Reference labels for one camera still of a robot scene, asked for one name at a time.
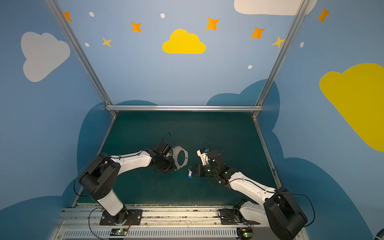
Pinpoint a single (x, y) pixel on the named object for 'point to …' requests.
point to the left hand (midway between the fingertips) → (179, 169)
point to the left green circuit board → (118, 232)
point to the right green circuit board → (244, 233)
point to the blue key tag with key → (190, 174)
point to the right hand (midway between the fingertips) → (192, 168)
